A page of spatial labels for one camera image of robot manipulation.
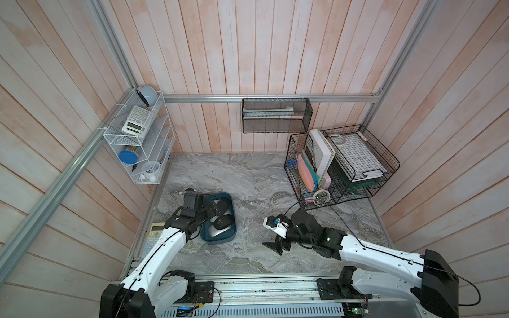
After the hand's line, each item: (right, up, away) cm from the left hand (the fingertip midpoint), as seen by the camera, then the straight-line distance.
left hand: (210, 211), depth 84 cm
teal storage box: (+7, -11, +1) cm, 13 cm away
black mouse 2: (+5, -5, +2) cm, 8 cm away
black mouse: (+5, +1, +8) cm, 9 cm away
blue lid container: (-30, +24, -8) cm, 39 cm away
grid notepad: (+69, +25, +8) cm, 74 cm away
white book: (+50, +25, +1) cm, 56 cm away
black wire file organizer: (+48, +19, +12) cm, 53 cm away
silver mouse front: (+1, -4, +5) cm, 6 cm away
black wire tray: (+62, +9, +5) cm, 63 cm away
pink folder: (+47, +16, +17) cm, 52 cm away
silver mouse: (0, -10, +3) cm, 10 cm away
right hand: (+24, -6, -7) cm, 26 cm away
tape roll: (+51, +8, +10) cm, 52 cm away
